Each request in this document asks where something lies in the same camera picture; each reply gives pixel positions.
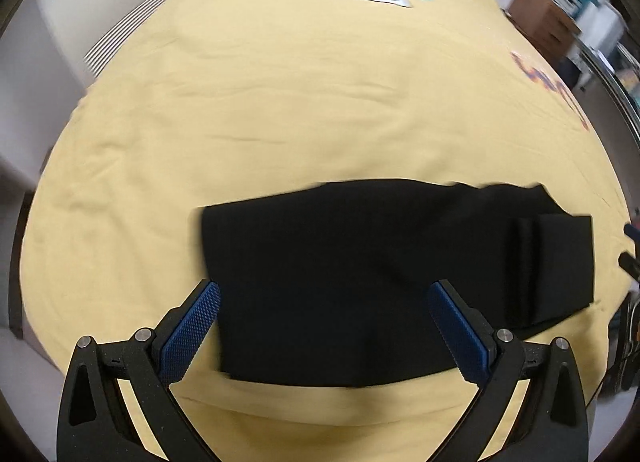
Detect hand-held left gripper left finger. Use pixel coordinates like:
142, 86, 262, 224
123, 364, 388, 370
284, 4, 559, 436
56, 279, 222, 462

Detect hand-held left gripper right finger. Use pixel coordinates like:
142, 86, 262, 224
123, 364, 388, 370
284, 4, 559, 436
426, 279, 591, 462

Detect black pants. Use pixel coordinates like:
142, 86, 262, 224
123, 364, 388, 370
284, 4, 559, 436
200, 179, 596, 389

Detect desk with grey edge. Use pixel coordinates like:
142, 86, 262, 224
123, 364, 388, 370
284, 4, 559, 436
564, 31, 640, 144

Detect wooden drawer cabinet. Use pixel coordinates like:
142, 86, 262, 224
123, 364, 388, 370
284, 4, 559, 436
506, 0, 584, 61

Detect yellow printed bedspread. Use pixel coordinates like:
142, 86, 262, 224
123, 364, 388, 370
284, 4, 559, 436
14, 0, 634, 462

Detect white wardrobe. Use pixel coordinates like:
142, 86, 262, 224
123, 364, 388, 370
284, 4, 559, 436
0, 0, 211, 193

